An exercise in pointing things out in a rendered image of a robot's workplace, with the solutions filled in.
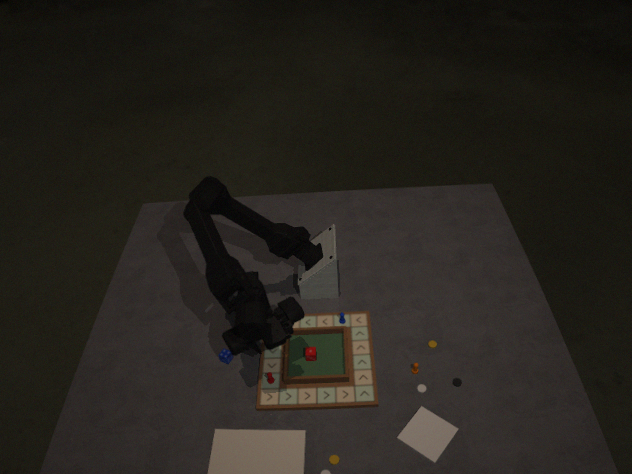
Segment brown wooden board border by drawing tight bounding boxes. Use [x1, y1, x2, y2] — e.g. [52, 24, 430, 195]
[256, 310, 379, 411]

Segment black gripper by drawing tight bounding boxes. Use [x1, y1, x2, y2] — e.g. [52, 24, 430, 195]
[222, 297, 305, 356]

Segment red die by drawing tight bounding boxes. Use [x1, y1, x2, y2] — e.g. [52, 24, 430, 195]
[305, 347, 316, 361]

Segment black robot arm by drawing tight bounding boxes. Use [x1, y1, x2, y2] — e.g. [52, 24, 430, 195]
[183, 176, 323, 349]

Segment blue die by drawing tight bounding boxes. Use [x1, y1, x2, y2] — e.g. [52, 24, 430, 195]
[218, 349, 233, 364]

